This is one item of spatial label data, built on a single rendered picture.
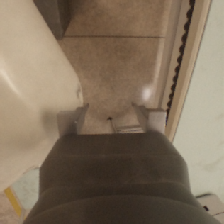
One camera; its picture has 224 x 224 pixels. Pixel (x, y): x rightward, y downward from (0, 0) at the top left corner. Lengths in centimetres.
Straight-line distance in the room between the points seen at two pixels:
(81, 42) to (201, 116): 101
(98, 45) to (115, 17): 20
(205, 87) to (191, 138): 8
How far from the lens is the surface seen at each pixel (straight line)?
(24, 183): 146
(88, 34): 116
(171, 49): 25
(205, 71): 20
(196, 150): 28
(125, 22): 119
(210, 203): 40
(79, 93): 17
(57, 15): 35
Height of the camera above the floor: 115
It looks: 56 degrees down
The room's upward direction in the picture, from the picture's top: 159 degrees clockwise
